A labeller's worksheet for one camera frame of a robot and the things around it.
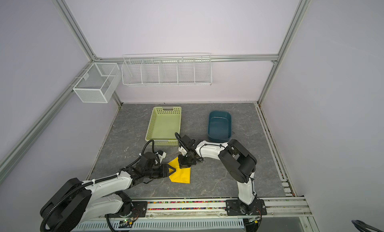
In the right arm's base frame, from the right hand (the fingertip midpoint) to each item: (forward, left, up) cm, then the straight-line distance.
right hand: (180, 168), depth 88 cm
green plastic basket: (+35, +14, 0) cm, 37 cm away
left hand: (-4, +4, +3) cm, 6 cm away
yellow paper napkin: (-4, -1, 0) cm, 4 cm away
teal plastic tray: (+31, -26, -2) cm, 41 cm away
